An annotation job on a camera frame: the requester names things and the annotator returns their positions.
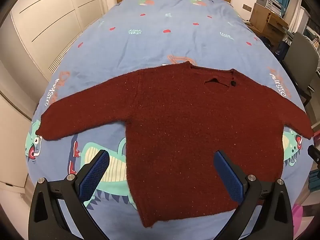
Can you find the stack of teal cloths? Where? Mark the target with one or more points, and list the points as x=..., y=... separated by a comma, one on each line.
x=315, y=181

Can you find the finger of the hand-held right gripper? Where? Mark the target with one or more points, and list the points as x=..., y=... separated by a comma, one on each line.
x=314, y=154

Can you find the white printer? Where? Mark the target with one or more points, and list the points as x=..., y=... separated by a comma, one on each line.
x=264, y=0

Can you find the wooden cabinet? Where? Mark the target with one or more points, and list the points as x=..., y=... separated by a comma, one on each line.
x=266, y=20

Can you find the blue printed bed sheet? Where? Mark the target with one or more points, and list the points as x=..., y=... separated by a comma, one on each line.
x=150, y=37

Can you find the pink plastic object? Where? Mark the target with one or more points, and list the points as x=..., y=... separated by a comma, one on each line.
x=297, y=216

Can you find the dark red knit sweater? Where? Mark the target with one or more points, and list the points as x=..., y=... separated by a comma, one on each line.
x=180, y=130

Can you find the wall switch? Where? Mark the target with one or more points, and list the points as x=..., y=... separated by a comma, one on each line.
x=246, y=7

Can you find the white wardrobe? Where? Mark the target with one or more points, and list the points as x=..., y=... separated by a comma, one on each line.
x=42, y=22

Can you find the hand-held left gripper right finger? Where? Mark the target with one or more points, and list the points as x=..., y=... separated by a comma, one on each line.
x=228, y=173

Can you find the grey chair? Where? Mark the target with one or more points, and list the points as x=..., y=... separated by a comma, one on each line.
x=301, y=52

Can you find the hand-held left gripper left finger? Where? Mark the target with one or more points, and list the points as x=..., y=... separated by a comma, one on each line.
x=96, y=171

